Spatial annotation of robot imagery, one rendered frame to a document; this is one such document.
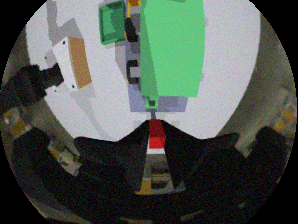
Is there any green tray rim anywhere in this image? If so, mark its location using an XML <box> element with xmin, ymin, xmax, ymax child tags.
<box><xmin>97</xmin><ymin>0</ymin><xmax>126</xmax><ymax>45</ymax></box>

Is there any yellow wheel chock with orange handle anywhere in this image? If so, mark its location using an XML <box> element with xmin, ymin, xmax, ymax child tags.
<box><xmin>126</xmin><ymin>0</ymin><xmax>141</xmax><ymax>18</ymax></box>

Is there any green four-wheeled trolley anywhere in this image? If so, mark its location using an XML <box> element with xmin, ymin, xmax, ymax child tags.
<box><xmin>124</xmin><ymin>0</ymin><xmax>209</xmax><ymax>109</ymax></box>

